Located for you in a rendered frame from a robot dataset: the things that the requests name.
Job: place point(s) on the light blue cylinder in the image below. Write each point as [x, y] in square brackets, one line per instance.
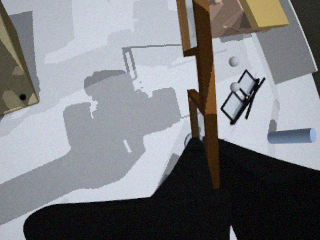
[292, 137]

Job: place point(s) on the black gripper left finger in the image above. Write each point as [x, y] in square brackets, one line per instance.
[184, 207]

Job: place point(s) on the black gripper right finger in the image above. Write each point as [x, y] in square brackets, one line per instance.
[271, 199]

